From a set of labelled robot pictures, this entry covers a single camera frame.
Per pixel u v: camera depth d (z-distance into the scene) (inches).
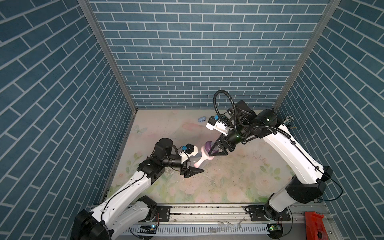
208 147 22.8
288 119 36.9
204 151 23.5
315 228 25.9
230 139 21.3
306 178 15.9
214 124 21.7
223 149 20.7
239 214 29.8
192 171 23.7
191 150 22.8
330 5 27.8
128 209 22.2
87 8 27.7
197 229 27.8
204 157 23.3
